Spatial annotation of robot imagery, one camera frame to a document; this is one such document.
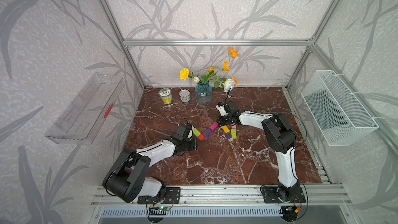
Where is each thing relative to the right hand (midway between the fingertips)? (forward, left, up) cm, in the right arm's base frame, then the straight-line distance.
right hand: (217, 119), depth 101 cm
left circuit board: (-48, +26, 0) cm, 55 cm away
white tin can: (+17, +22, +5) cm, 29 cm away
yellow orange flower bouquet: (+7, -5, +26) cm, 27 cm away
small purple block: (-12, -6, 0) cm, 13 cm away
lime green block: (-10, +13, +1) cm, 16 cm away
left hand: (-17, +12, +1) cm, 21 cm away
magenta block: (-4, +2, 0) cm, 5 cm away
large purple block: (-10, +7, 0) cm, 12 cm away
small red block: (-13, +10, 0) cm, 16 cm away
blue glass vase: (+14, +9, +11) cm, 19 cm away
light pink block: (-7, -10, +2) cm, 12 cm away
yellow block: (-7, -5, 0) cm, 9 cm away
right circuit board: (-50, -33, -4) cm, 60 cm away
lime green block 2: (-10, -10, 0) cm, 14 cm away
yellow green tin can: (+15, +34, +8) cm, 38 cm away
